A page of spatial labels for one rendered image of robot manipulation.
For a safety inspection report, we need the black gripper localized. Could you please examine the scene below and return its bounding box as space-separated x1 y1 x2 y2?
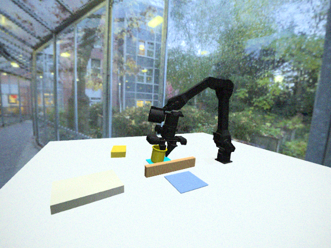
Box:
146 124 187 157

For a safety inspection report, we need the yellow cup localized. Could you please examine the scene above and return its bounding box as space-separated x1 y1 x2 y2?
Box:
151 145 167 164

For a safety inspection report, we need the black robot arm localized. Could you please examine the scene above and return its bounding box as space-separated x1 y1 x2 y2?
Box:
148 76 236 164

